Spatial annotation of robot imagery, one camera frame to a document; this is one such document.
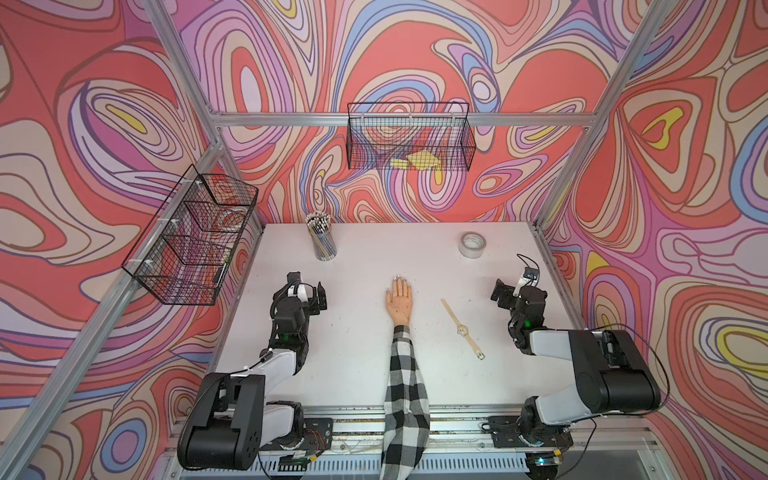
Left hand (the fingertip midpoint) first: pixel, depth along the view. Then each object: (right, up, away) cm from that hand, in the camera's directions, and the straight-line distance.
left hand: (306, 285), depth 87 cm
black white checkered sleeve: (+29, -30, -14) cm, 44 cm away
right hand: (+64, -2, +6) cm, 65 cm away
